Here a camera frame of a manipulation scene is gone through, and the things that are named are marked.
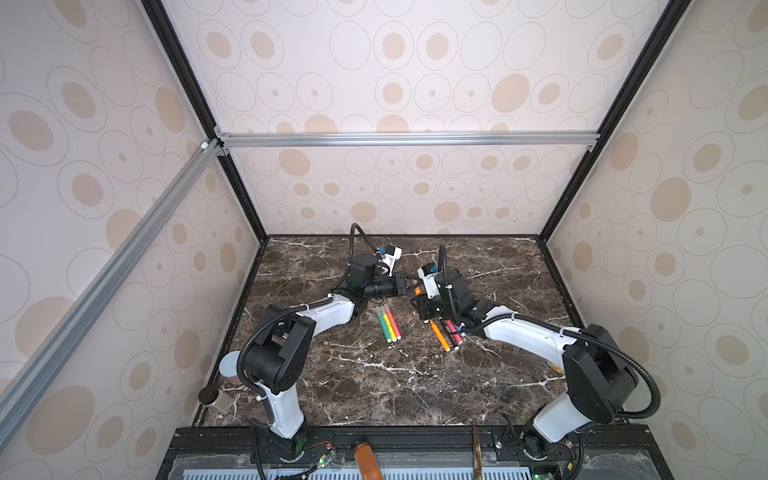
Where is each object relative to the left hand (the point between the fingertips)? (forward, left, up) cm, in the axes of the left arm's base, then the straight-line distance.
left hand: (430, 283), depth 82 cm
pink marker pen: (-3, +9, -18) cm, 21 cm away
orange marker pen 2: (-1, +3, -2) cm, 4 cm away
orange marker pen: (-8, -5, -19) cm, 21 cm away
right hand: (+1, +1, -8) cm, 8 cm away
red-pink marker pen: (-7, -10, -18) cm, 22 cm away
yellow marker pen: (-3, +11, -19) cm, 22 cm away
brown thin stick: (-37, -11, -19) cm, 43 cm away
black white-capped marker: (-7, -8, -18) cm, 21 cm away
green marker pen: (-3, +13, -19) cm, 23 cm away
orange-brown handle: (-40, +16, -17) cm, 46 cm away
